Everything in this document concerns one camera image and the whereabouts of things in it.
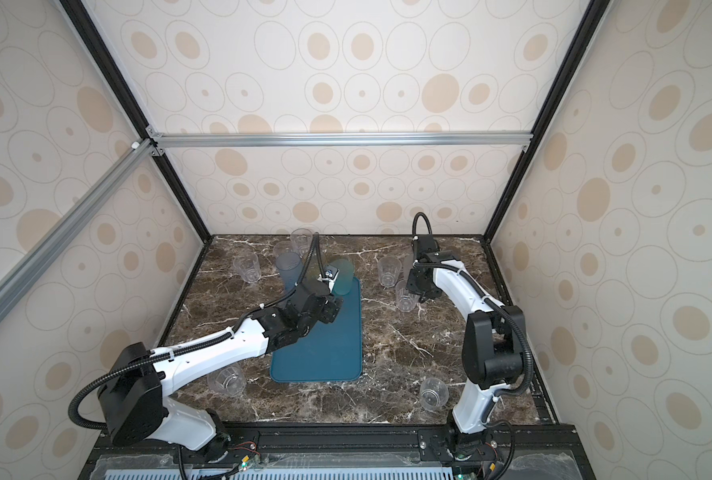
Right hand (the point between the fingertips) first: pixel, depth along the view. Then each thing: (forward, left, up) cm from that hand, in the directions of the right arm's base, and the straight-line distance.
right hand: (420, 287), depth 93 cm
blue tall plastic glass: (+12, +43, -3) cm, 45 cm away
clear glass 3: (-29, -1, -9) cm, 30 cm away
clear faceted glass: (+28, +42, -6) cm, 51 cm away
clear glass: (+1, +3, -9) cm, 9 cm away
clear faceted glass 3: (+13, +8, -6) cm, 17 cm away
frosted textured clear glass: (+12, +2, -3) cm, 13 cm away
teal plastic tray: (-17, +27, -9) cm, 33 cm away
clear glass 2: (-26, +56, -8) cm, 62 cm away
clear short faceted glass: (+24, +49, -6) cm, 55 cm away
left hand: (-7, +25, +10) cm, 28 cm away
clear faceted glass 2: (+16, +60, -6) cm, 62 cm away
